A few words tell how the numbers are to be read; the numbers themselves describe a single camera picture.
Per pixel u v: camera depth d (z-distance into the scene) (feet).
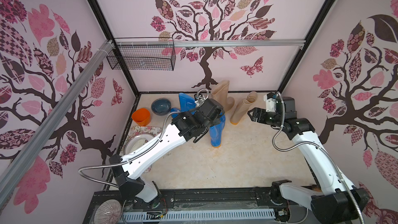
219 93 2.82
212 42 3.04
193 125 1.45
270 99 2.20
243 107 2.72
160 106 3.52
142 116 3.59
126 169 1.28
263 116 2.16
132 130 3.21
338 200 1.20
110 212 2.28
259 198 2.43
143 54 3.11
